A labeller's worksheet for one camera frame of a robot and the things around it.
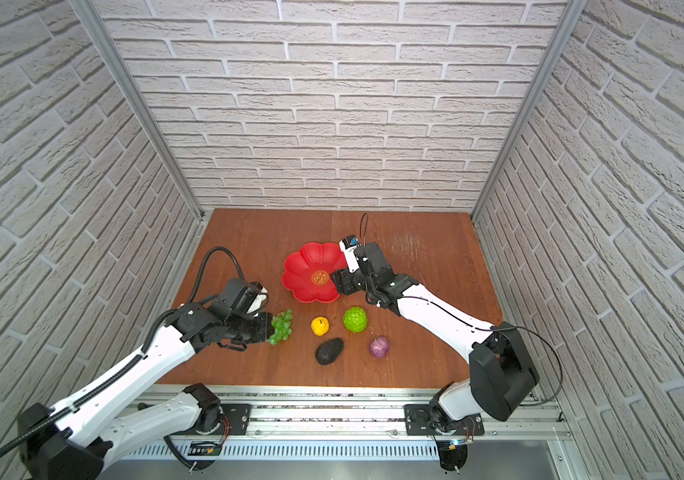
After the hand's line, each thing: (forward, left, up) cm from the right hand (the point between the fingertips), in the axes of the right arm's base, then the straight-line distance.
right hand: (341, 270), depth 82 cm
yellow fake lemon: (-11, +7, -13) cm, 18 cm away
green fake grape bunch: (-12, +17, -9) cm, 23 cm away
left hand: (-14, +17, -4) cm, 23 cm away
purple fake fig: (-18, -9, -13) cm, 24 cm away
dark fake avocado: (-18, +5, -13) cm, 23 cm away
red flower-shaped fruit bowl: (+11, +11, -17) cm, 23 cm away
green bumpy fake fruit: (-10, -3, -11) cm, 16 cm away
